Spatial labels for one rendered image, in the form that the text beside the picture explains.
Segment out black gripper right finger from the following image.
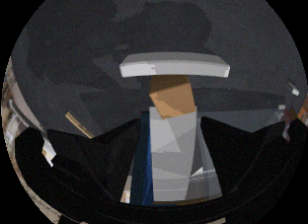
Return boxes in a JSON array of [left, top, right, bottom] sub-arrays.
[[200, 116, 285, 195]]

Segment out small brown block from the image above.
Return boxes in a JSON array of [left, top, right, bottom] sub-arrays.
[[149, 74, 194, 119]]

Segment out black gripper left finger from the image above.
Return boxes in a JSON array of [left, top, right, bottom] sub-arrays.
[[46, 117, 141, 202]]

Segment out tan wooden rod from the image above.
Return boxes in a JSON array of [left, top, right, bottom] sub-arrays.
[[66, 112, 95, 139]]

